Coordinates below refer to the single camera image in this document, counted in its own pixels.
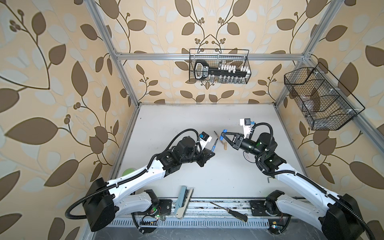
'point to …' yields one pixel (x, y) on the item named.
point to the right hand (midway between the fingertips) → (222, 136)
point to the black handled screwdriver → (239, 216)
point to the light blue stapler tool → (185, 196)
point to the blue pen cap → (221, 136)
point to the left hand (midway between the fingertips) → (215, 153)
